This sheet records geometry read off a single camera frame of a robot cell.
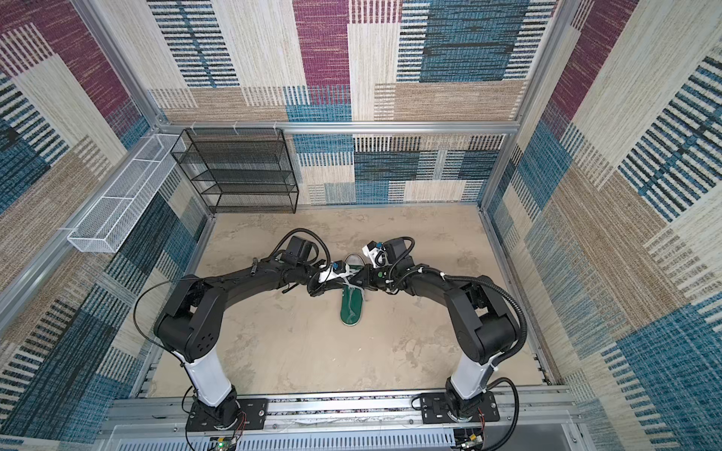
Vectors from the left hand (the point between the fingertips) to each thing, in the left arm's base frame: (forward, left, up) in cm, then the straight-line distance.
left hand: (341, 276), depth 91 cm
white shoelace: (-4, -3, 0) cm, 5 cm away
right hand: (-4, -3, +1) cm, 5 cm away
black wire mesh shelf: (+42, +40, +10) cm, 58 cm away
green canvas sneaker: (-5, -4, -3) cm, 7 cm away
